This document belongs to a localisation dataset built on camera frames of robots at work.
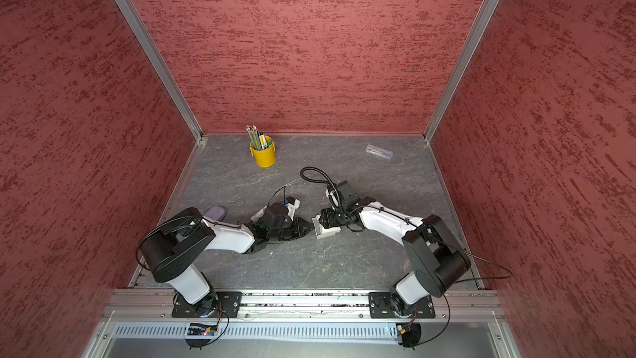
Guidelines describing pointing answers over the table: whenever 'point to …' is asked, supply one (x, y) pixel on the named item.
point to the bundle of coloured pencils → (258, 140)
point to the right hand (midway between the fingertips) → (327, 224)
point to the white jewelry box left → (256, 216)
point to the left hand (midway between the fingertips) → (313, 232)
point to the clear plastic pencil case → (379, 151)
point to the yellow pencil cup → (264, 157)
